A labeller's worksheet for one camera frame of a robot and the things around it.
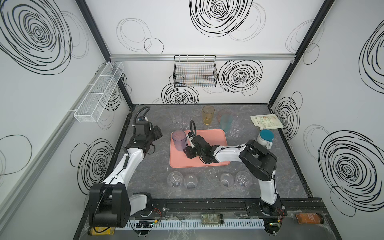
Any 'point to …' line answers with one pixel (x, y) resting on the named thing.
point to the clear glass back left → (175, 114)
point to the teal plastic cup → (225, 121)
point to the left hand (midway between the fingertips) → (157, 129)
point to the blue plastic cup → (179, 137)
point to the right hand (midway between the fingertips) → (184, 149)
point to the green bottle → (212, 218)
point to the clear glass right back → (237, 117)
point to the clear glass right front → (236, 126)
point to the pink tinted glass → (223, 112)
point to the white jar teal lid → (265, 137)
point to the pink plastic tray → (216, 137)
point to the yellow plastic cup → (207, 111)
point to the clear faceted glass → (184, 118)
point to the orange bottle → (309, 218)
